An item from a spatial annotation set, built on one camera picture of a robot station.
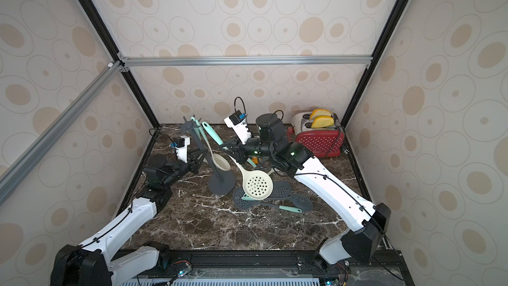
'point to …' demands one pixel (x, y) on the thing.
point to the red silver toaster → (323, 142)
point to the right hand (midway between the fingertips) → (217, 151)
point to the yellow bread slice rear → (319, 112)
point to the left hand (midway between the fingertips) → (209, 149)
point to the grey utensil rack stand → (221, 183)
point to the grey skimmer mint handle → (298, 201)
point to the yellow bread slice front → (322, 122)
